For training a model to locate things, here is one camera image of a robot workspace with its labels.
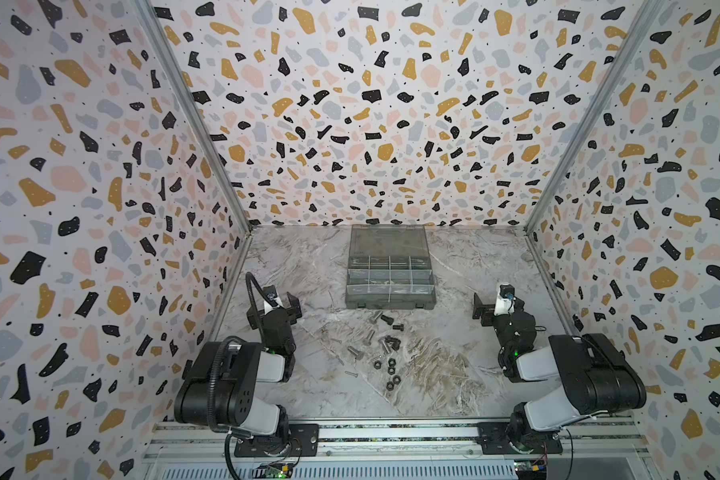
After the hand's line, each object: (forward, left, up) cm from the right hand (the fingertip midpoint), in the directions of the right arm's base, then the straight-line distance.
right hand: (491, 288), depth 90 cm
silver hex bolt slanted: (-13, +33, -10) cm, 37 cm away
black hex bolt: (-6, +31, -11) cm, 33 cm away
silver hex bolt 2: (-13, +37, -10) cm, 41 cm away
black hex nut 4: (-25, +30, -11) cm, 41 cm away
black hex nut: (-19, +30, -12) cm, 37 cm away
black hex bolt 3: (-12, +31, -10) cm, 35 cm away
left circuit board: (-45, +58, -11) cm, 74 cm away
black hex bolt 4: (-13, +28, -10) cm, 33 cm away
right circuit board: (-44, -2, -12) cm, 45 cm away
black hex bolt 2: (-8, +28, -12) cm, 31 cm away
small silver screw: (-22, +41, -12) cm, 48 cm away
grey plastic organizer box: (+12, +30, -7) cm, 33 cm away
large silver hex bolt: (-17, +40, -10) cm, 44 cm away
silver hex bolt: (-6, +35, -11) cm, 37 cm away
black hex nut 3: (-24, +28, -11) cm, 38 cm away
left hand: (-4, +65, +1) cm, 66 cm away
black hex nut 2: (-20, +34, -11) cm, 41 cm away
